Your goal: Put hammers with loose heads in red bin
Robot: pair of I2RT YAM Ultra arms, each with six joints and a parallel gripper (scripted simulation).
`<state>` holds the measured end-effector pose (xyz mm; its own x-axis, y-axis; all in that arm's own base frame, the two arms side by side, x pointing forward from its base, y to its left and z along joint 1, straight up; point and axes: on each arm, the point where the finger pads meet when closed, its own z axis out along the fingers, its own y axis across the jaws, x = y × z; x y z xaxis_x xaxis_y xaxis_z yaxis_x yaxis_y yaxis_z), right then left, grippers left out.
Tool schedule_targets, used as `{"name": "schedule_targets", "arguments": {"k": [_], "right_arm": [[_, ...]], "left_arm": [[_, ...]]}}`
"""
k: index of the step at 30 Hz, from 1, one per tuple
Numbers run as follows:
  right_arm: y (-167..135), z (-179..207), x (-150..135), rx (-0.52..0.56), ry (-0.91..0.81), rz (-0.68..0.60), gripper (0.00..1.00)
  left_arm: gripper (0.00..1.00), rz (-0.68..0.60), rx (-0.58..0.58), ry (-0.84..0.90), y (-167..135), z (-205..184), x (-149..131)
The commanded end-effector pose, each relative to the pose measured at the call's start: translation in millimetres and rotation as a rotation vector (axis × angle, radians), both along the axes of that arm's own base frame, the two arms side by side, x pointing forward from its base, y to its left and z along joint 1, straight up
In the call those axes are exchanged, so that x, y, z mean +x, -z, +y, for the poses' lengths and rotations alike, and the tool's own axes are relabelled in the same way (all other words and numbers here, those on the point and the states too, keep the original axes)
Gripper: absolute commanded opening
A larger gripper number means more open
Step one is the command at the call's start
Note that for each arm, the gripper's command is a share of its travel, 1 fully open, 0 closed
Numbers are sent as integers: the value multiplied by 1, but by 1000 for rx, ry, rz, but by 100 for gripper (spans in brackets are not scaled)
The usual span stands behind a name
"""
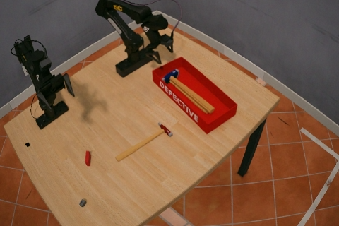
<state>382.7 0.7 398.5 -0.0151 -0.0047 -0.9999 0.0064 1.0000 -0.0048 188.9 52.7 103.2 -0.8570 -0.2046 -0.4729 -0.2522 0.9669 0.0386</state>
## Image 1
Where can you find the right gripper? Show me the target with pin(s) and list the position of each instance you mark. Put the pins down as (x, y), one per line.
(52, 84)

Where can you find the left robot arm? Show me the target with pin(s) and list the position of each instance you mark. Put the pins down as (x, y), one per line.
(132, 41)

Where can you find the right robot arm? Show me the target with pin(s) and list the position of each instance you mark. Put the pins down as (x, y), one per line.
(35, 75)

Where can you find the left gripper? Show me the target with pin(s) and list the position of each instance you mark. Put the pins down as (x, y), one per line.
(155, 39)

